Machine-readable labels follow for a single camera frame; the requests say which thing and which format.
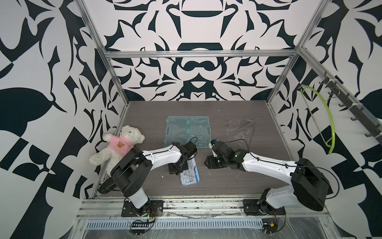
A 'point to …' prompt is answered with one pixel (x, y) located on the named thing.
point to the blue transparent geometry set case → (191, 176)
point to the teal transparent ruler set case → (184, 129)
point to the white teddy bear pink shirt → (119, 147)
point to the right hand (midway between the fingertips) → (206, 161)
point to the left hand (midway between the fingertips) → (180, 166)
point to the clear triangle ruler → (241, 130)
